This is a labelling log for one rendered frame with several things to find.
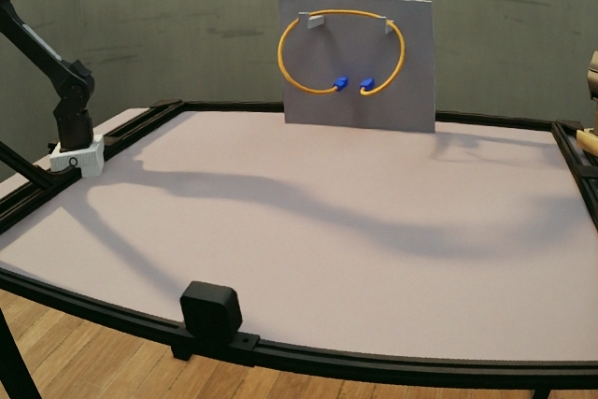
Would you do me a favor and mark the yellow cable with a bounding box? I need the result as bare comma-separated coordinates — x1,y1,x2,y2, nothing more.
278,10,405,95

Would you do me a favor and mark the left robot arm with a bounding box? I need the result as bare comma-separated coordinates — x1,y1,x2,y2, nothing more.
0,0,95,153

